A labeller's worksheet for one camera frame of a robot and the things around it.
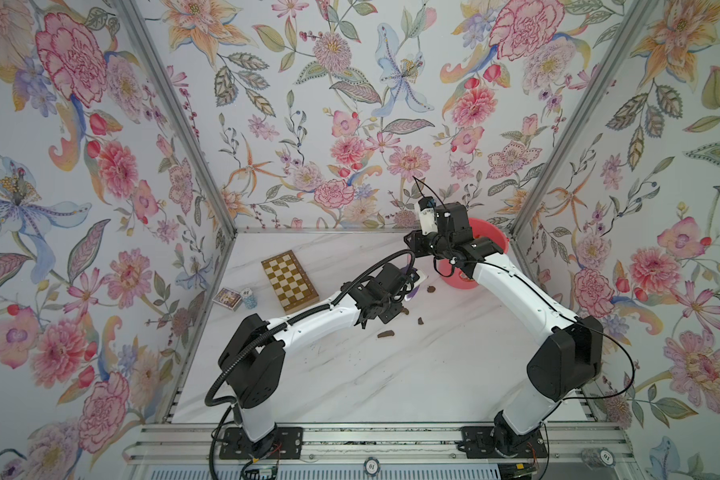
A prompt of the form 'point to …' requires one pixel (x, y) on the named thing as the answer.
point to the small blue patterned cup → (249, 300)
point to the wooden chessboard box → (290, 283)
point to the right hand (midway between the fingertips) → (408, 233)
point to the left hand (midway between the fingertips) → (395, 298)
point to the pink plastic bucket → (481, 228)
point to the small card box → (228, 298)
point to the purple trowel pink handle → (416, 285)
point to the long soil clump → (386, 333)
